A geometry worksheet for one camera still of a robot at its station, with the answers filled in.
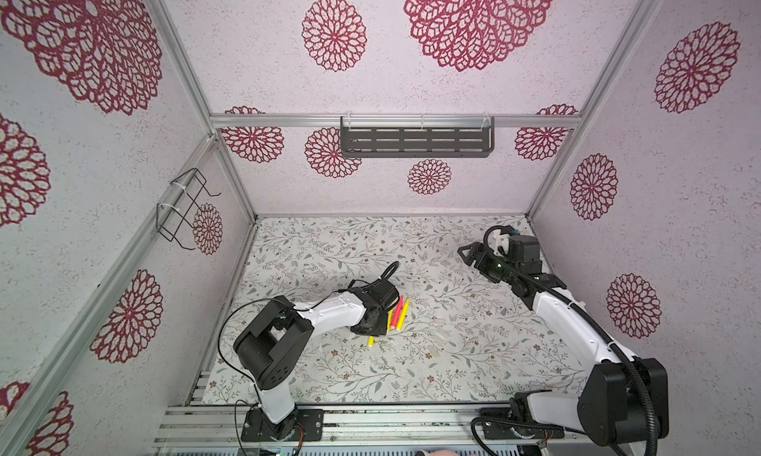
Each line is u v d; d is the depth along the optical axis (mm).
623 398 404
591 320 486
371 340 874
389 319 913
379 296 725
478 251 745
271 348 461
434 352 857
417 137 917
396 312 925
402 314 925
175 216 752
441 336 895
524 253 638
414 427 745
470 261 761
